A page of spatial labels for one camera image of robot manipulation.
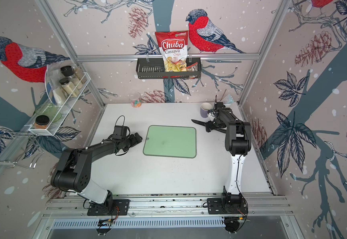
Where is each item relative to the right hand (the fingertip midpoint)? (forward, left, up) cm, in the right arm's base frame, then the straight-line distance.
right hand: (212, 126), depth 106 cm
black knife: (+4, +7, -1) cm, 8 cm away
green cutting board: (-14, +29, +2) cm, 32 cm away
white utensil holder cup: (+9, -10, +17) cm, 22 cm away
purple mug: (+15, +5, +5) cm, 16 cm away
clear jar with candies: (+20, +60, +4) cm, 64 cm away
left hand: (-13, +50, +4) cm, 52 cm away
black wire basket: (+21, +42, +35) cm, 58 cm away
